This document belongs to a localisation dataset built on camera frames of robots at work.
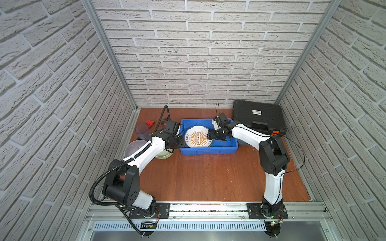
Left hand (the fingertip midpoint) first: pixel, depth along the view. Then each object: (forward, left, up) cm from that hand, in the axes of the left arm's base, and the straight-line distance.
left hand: (183, 141), depth 88 cm
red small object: (+21, +25, -9) cm, 34 cm away
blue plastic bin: (+1, -30, -9) cm, 32 cm away
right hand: (+6, -18, -4) cm, 19 cm away
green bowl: (-6, +11, -5) cm, 13 cm away
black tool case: (+22, -63, -6) cm, 67 cm away
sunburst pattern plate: (+7, -8, -7) cm, 13 cm away
